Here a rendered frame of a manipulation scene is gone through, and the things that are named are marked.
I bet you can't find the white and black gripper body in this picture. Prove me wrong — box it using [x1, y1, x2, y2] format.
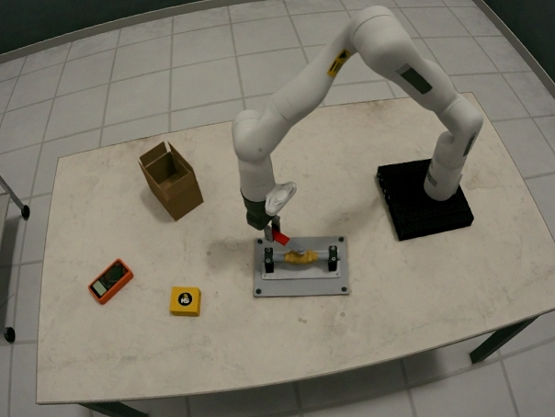
[240, 174, 297, 231]

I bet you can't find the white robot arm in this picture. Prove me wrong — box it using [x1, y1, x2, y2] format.
[232, 6, 483, 201]

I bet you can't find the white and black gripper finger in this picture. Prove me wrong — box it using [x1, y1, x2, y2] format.
[271, 215, 281, 232]
[264, 225, 274, 242]

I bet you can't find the brown cardboard box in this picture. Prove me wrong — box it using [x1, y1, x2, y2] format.
[139, 145, 204, 221]

